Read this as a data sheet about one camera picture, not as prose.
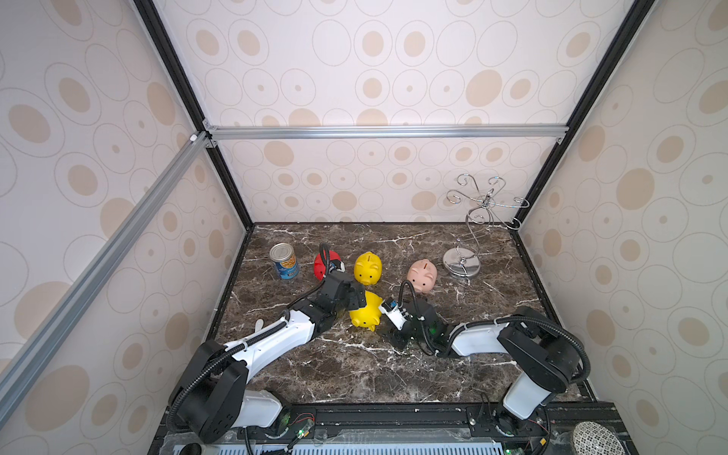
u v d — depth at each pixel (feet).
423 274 3.04
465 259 3.45
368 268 3.12
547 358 1.51
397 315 2.57
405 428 2.40
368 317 2.82
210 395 1.35
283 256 3.18
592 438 2.30
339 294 2.17
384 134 3.19
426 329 2.29
